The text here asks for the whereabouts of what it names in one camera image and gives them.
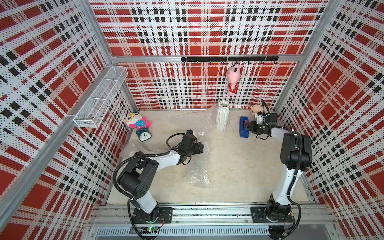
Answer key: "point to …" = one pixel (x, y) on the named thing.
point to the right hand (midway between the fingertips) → (248, 125)
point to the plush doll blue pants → (255, 109)
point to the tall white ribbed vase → (222, 116)
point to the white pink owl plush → (135, 120)
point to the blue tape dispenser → (243, 127)
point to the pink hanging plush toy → (233, 73)
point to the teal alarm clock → (143, 134)
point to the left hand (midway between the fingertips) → (202, 145)
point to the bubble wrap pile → (203, 123)
